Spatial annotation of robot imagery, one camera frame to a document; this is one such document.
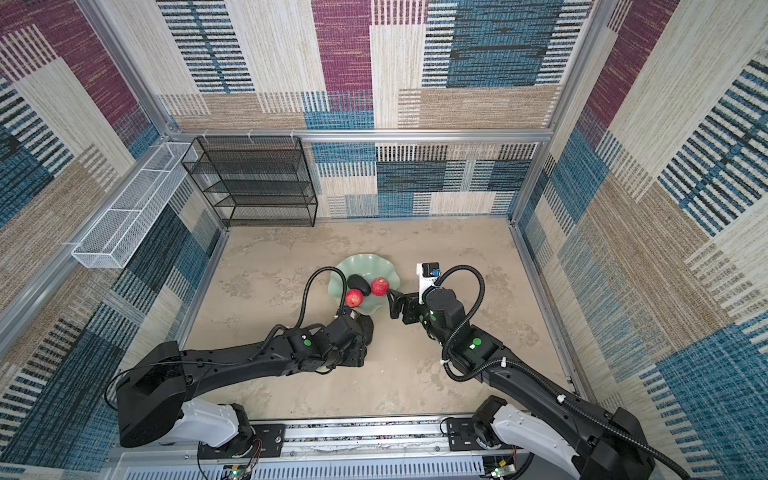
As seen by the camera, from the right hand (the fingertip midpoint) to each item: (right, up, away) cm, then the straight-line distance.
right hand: (404, 293), depth 77 cm
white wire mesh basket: (-68, +14, -6) cm, 70 cm away
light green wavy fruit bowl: (-10, +5, +28) cm, 30 cm away
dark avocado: (-15, +1, +22) cm, 26 cm away
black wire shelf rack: (-52, +35, +32) cm, 70 cm away
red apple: (-7, -1, +20) cm, 21 cm away
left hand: (-11, -16, +6) cm, 20 cm away
